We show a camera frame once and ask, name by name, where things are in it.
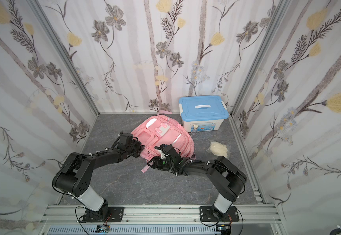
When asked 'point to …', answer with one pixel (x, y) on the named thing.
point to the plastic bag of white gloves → (219, 149)
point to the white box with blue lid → (208, 112)
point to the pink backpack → (162, 129)
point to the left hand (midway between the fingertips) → (148, 142)
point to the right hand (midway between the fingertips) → (150, 162)
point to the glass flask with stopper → (195, 133)
